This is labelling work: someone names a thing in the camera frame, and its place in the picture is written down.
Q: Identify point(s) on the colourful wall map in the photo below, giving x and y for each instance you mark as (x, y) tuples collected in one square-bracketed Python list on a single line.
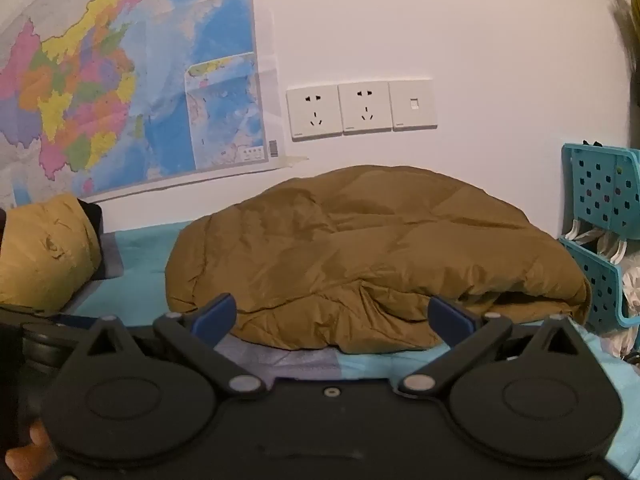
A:
[(125, 60)]

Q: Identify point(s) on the teal plastic basket rack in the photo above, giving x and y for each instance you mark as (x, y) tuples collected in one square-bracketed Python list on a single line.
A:
[(600, 185)]

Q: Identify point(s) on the person's left hand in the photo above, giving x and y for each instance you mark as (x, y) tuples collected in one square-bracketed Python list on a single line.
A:
[(30, 452)]

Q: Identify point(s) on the teal bed sheet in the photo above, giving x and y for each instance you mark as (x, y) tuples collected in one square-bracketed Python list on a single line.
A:
[(140, 270)]

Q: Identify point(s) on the white clothes hangers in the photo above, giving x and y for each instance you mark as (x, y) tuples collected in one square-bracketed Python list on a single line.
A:
[(595, 237)]

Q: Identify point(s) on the dark potted plant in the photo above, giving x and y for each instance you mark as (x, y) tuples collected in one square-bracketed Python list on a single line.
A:
[(627, 15)]

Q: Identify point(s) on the white plastic bag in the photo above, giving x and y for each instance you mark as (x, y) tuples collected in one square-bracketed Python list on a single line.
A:
[(631, 285)]

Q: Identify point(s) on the white wall data socket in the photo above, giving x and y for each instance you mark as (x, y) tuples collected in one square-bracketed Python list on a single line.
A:
[(413, 105)]

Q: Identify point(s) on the white wall power socket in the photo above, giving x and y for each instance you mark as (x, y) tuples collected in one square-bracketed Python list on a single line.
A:
[(314, 112), (365, 107)]

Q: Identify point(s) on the yellow puffy jacket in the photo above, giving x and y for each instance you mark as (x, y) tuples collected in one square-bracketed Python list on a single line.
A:
[(45, 250)]

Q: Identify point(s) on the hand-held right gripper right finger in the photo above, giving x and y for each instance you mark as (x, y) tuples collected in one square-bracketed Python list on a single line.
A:
[(450, 319)]

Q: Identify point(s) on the brown puffy jacket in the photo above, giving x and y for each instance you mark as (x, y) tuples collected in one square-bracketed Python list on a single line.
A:
[(360, 250)]

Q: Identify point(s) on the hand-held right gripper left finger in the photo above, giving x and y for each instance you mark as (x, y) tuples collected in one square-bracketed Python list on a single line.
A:
[(216, 316)]

